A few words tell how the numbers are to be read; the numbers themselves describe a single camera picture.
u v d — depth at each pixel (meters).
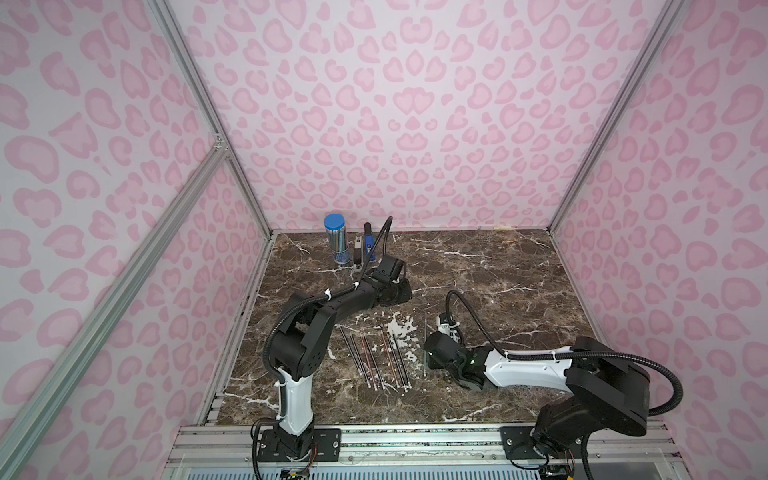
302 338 0.50
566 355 0.49
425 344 0.71
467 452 0.72
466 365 0.65
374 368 0.86
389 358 0.88
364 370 0.86
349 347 0.90
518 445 0.73
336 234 0.98
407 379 0.84
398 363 0.86
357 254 1.07
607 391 0.43
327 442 0.74
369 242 1.10
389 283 0.75
